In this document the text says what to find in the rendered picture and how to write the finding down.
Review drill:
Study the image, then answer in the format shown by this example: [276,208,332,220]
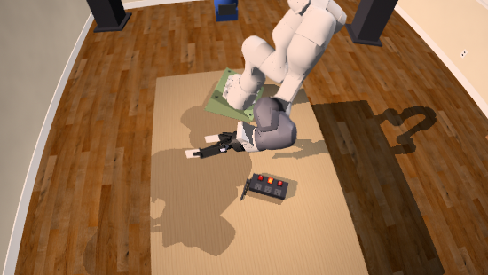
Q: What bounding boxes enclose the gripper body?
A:
[221,131,246,152]

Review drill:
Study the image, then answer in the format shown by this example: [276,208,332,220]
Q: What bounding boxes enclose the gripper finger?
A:
[205,132,232,143]
[185,138,229,159]

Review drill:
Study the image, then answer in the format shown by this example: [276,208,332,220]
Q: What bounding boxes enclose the black power strip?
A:
[240,173,288,200]

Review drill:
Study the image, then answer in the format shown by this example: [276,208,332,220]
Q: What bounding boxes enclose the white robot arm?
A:
[223,0,347,153]

